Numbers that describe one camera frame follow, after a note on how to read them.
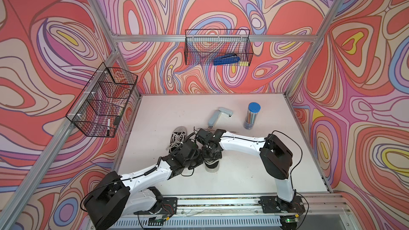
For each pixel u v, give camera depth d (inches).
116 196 16.0
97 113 29.0
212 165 31.6
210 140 25.1
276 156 19.3
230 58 35.8
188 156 25.7
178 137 36.0
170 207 28.3
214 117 40.7
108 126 28.7
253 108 34.3
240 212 28.8
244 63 33.1
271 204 28.9
